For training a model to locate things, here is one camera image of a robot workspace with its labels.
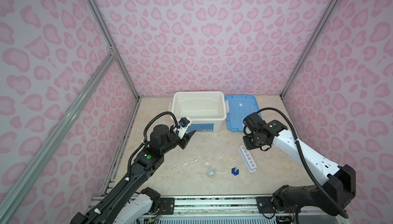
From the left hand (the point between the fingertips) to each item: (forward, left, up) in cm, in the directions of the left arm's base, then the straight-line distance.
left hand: (191, 125), depth 72 cm
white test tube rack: (-10, -30, -22) cm, 39 cm away
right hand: (-4, -29, -12) cm, 31 cm away
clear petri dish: (-9, -15, -26) cm, 32 cm away
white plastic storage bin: (+28, -9, -25) cm, 39 cm away
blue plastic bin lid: (+33, -33, -27) cm, 54 cm away
